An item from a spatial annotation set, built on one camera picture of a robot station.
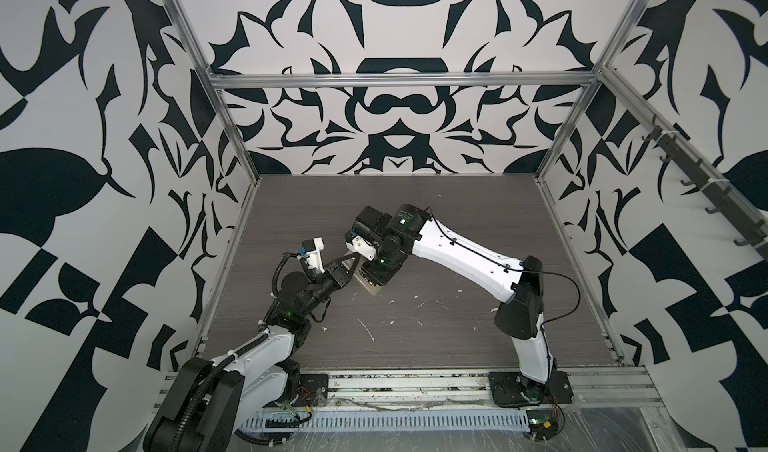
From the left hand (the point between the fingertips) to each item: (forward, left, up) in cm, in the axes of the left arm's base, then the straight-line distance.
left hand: (360, 251), depth 77 cm
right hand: (-6, -3, -2) cm, 7 cm away
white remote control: (-6, 0, -3) cm, 7 cm away
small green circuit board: (-36, -42, -20) cm, 59 cm away
